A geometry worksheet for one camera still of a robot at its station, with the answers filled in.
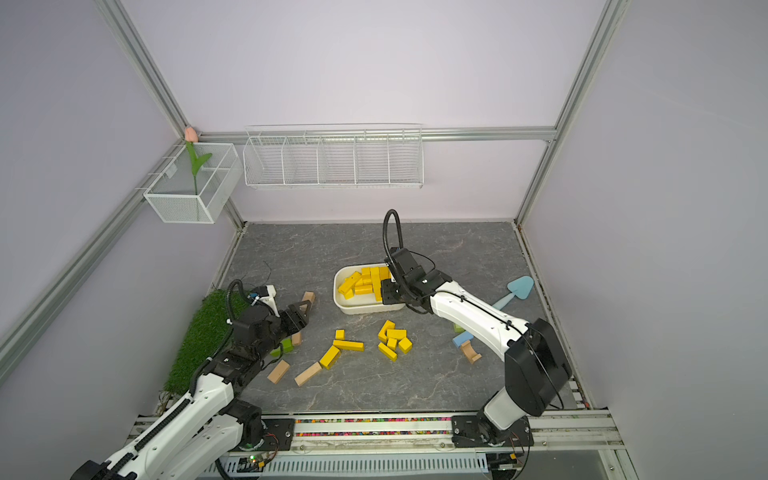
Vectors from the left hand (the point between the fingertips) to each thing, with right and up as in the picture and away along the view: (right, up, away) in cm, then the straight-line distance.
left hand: (304, 307), depth 82 cm
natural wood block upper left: (-3, +1, +15) cm, 16 cm away
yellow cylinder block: (+14, +3, +17) cm, 22 cm away
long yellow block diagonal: (+9, +5, +17) cm, 20 cm away
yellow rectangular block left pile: (+6, -15, +3) cm, 16 cm away
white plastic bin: (+14, -1, +12) cm, 18 cm away
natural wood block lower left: (-8, -18, +1) cm, 20 cm away
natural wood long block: (+1, -19, +1) cm, 19 cm away
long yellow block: (+19, +5, +17) cm, 26 cm away
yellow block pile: (+23, -13, +3) cm, 27 cm away
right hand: (+22, +5, +3) cm, 23 cm away
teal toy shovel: (+68, +3, +19) cm, 71 cm away
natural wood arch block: (+47, -14, +5) cm, 49 cm away
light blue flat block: (+45, -11, +7) cm, 47 cm away
